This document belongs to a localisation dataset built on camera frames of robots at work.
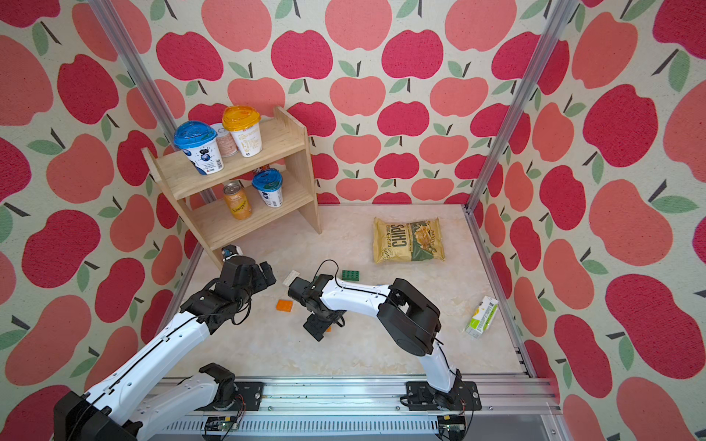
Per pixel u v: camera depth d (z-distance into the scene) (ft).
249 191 2.90
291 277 3.16
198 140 2.10
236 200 2.68
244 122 2.23
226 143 2.37
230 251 2.30
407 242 3.30
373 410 3.45
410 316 1.68
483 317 2.77
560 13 2.28
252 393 2.45
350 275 3.22
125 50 2.47
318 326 2.53
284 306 2.95
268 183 2.81
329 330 2.52
